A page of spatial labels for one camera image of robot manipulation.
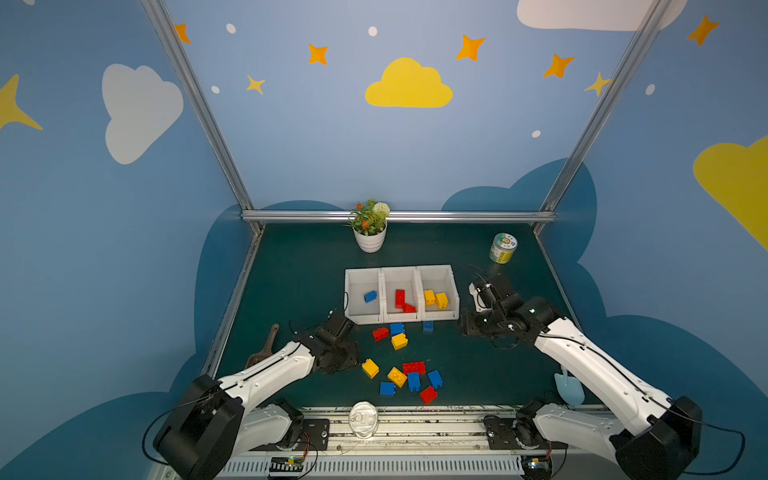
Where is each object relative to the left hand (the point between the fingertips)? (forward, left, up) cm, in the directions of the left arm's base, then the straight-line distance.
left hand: (354, 357), depth 86 cm
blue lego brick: (+21, -4, 0) cm, 21 cm away
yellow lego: (+5, -13, 0) cm, 14 cm away
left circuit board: (-25, +15, -4) cm, 30 cm away
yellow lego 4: (-5, -12, -2) cm, 14 cm away
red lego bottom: (-10, -21, -1) cm, 23 cm away
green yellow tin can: (+39, -51, +6) cm, 64 cm away
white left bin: (+22, -1, -1) cm, 22 cm away
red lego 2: (-3, -17, 0) cm, 18 cm away
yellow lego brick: (+21, -23, +1) cm, 31 cm away
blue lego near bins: (+9, -13, +1) cm, 15 cm away
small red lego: (+16, -16, +1) cm, 23 cm away
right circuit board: (-25, -47, -5) cm, 54 cm away
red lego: (+8, -7, 0) cm, 11 cm away
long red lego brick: (+20, -14, -1) cm, 25 cm away
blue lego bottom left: (-8, -10, -1) cm, 13 cm away
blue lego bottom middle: (-7, -17, +1) cm, 18 cm away
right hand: (+5, -31, +14) cm, 34 cm away
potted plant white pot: (+41, -3, +14) cm, 44 cm away
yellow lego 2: (+20, -27, 0) cm, 34 cm away
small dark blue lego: (+10, -22, 0) cm, 25 cm away
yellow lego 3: (-3, -5, 0) cm, 6 cm away
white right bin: (+27, -27, +3) cm, 38 cm away
